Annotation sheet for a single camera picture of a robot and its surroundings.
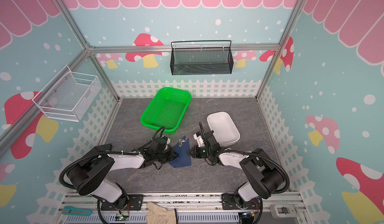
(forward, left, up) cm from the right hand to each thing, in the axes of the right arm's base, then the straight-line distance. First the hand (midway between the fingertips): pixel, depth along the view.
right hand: (186, 153), depth 85 cm
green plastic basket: (+37, +17, -5) cm, 41 cm away
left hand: (-1, +5, -5) cm, 7 cm away
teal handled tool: (-27, +56, -5) cm, 62 cm away
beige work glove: (-29, +13, -5) cm, 32 cm away
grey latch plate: (-28, -46, -2) cm, 54 cm away
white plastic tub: (+19, -25, -4) cm, 31 cm away
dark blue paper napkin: (+5, +3, -5) cm, 7 cm away
